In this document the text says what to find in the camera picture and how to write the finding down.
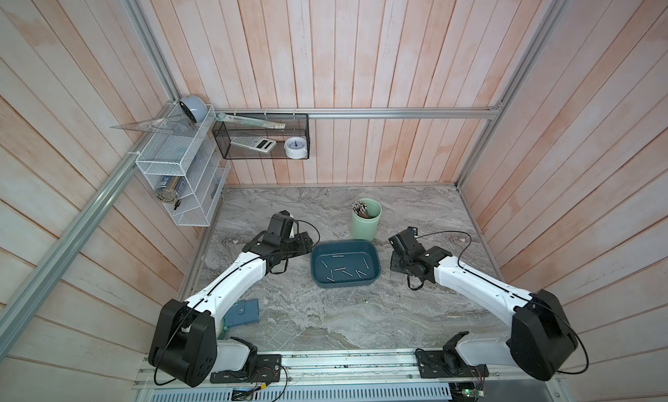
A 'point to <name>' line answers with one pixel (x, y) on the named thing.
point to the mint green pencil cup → (365, 229)
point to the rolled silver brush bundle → (167, 192)
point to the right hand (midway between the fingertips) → (398, 259)
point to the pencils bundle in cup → (360, 209)
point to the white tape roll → (296, 147)
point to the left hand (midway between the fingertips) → (304, 246)
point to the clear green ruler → (248, 122)
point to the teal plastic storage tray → (339, 264)
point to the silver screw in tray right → (365, 264)
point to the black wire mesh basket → (263, 136)
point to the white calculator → (261, 144)
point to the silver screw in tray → (344, 271)
